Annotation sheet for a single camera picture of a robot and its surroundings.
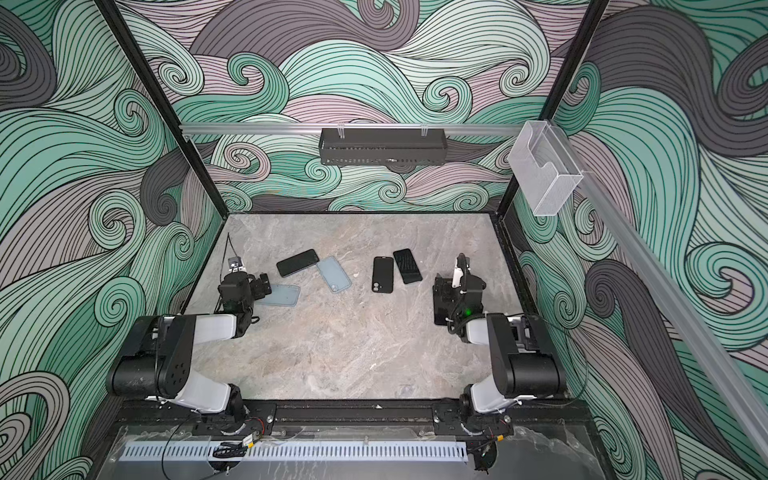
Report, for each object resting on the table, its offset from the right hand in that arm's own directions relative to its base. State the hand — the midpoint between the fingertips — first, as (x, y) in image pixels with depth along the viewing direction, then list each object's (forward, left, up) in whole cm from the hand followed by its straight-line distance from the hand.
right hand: (455, 274), depth 94 cm
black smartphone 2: (+9, +54, -7) cm, 56 cm away
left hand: (-1, +67, +1) cm, 67 cm away
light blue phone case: (+3, +40, -6) cm, 41 cm away
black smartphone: (+7, +15, -6) cm, 18 cm away
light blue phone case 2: (-6, +56, -5) cm, 57 cm away
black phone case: (+4, +23, -6) cm, 24 cm away
